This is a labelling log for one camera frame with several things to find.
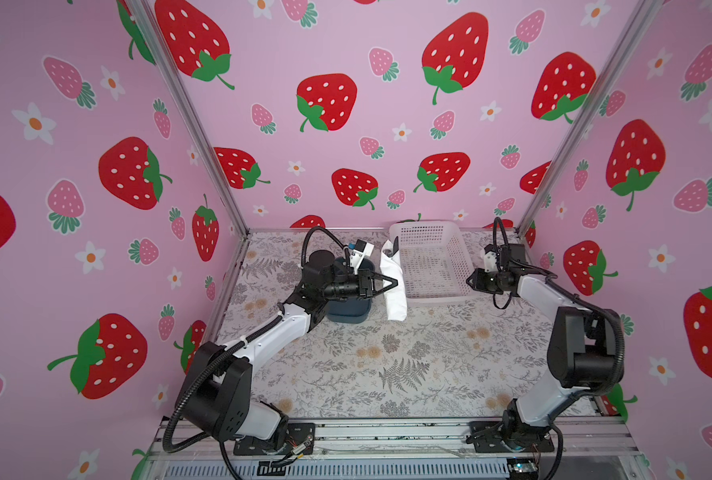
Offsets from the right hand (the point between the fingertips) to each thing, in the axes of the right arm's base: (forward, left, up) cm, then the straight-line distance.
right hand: (471, 279), depth 95 cm
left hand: (-20, +24, +20) cm, 37 cm away
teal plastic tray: (-13, +38, -6) cm, 40 cm away
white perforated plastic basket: (+14, +10, -7) cm, 18 cm away
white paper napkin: (-15, +25, +22) cm, 37 cm away
